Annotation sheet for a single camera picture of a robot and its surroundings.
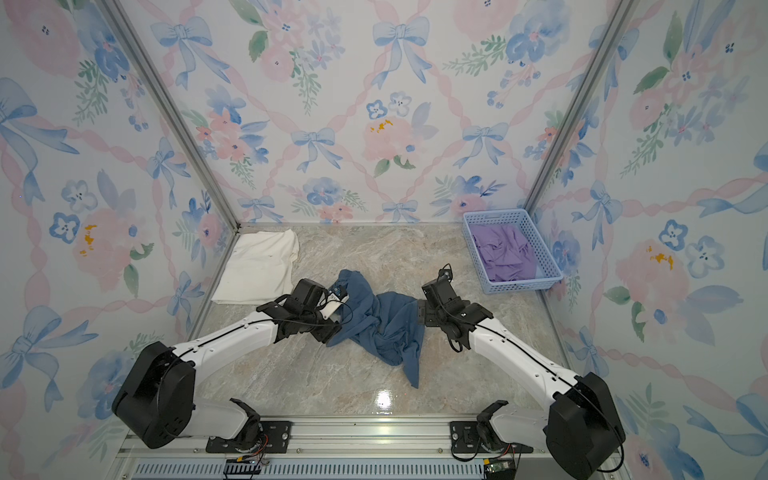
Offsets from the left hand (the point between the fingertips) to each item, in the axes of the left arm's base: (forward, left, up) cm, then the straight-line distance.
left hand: (333, 316), depth 88 cm
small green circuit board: (-35, -43, -10) cm, 57 cm away
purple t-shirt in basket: (+29, -59, -4) cm, 66 cm away
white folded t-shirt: (+21, +29, -5) cm, 36 cm away
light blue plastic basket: (+19, -71, -3) cm, 74 cm away
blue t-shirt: (-2, -15, -1) cm, 16 cm away
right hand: (+1, -31, +5) cm, 31 cm away
